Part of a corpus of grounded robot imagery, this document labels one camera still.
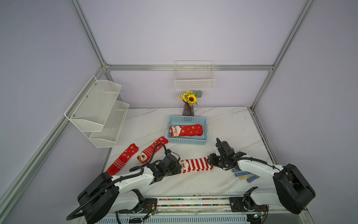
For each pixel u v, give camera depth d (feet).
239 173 2.75
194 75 3.08
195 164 2.84
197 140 3.05
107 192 1.36
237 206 2.40
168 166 2.17
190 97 3.14
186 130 3.32
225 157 2.26
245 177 2.71
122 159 2.96
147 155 3.02
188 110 3.31
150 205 2.39
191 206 2.45
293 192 1.38
